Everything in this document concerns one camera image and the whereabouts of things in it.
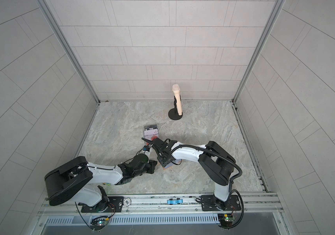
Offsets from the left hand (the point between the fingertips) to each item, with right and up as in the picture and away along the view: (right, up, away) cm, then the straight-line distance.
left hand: (160, 163), depth 87 cm
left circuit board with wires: (-25, -19, -22) cm, 38 cm away
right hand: (+3, +1, +1) cm, 4 cm away
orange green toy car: (-26, -7, -10) cm, 29 cm away
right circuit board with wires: (+33, -19, -19) cm, 43 cm away
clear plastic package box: (-6, +18, +6) cm, 20 cm away
